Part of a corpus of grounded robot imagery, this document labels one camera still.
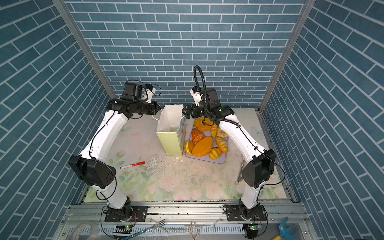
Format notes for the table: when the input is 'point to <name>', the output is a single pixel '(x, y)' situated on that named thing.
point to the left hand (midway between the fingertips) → (160, 107)
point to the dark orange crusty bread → (197, 136)
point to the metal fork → (160, 223)
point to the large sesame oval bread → (203, 147)
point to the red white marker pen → (132, 165)
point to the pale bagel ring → (219, 134)
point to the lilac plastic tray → (222, 159)
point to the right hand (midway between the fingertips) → (188, 106)
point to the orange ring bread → (198, 123)
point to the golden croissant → (222, 144)
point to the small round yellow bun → (189, 146)
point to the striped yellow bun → (215, 153)
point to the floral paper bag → (171, 130)
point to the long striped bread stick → (214, 130)
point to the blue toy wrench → (287, 233)
